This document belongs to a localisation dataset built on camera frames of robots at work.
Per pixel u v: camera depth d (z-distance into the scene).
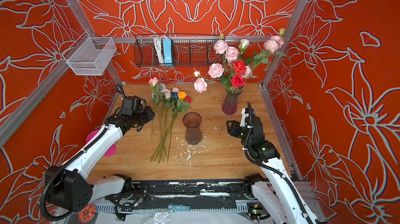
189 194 0.73
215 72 0.71
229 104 1.01
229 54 0.78
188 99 1.05
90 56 0.92
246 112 0.66
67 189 0.39
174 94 1.06
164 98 1.03
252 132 0.54
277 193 0.44
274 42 0.73
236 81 0.63
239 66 0.79
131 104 0.61
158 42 0.87
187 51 0.98
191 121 0.81
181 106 1.02
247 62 0.80
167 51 0.90
